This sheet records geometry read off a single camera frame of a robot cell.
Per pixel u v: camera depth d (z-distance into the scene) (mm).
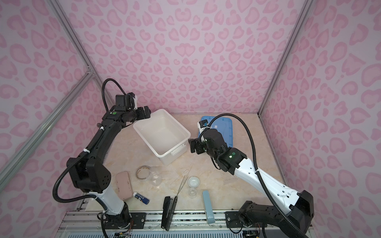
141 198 783
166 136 1084
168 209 757
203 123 614
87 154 471
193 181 851
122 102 645
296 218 367
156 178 875
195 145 630
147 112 782
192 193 772
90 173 456
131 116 722
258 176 443
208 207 762
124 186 827
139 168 903
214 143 519
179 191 836
